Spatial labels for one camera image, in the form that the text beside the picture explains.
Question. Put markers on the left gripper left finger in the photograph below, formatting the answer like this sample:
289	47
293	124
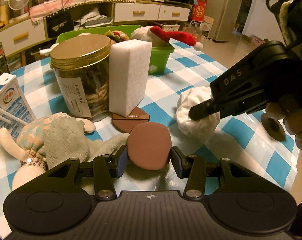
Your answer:
105	168

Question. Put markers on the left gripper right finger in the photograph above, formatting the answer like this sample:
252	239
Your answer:
193	168

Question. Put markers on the white cloth bundle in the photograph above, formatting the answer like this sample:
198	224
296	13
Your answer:
195	113

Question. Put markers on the brown round foam pad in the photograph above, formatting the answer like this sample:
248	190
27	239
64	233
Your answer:
148	146

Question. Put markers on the bunny plush toy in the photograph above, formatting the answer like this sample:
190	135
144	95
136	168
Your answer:
46	142

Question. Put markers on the white foam sponge block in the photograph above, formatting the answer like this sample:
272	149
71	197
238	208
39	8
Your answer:
128	73

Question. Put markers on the Santa Claus plush toy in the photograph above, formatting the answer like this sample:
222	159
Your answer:
160	38

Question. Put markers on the person's right hand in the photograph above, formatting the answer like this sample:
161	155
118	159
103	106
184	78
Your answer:
291	120

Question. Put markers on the brown round coaster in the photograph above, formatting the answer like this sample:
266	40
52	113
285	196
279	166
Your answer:
126	124

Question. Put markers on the silver refrigerator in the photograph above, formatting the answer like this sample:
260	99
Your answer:
224	13

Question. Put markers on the bag of oranges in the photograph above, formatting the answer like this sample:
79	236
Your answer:
194	29

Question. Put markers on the red gift box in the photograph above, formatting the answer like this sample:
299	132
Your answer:
198	10

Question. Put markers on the gold lid glass jar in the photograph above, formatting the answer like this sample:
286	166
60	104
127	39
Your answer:
81	65

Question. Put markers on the white storage crate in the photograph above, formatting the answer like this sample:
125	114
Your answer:
169	26

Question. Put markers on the blue white milk carton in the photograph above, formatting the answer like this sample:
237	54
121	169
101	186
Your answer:
15	111

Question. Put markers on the black handbag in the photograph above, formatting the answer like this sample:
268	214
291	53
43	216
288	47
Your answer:
59	23

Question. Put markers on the wooden TV cabinet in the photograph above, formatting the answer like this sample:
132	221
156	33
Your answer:
23	34

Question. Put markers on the pink cloth runner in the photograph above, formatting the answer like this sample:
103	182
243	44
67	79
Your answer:
47	8

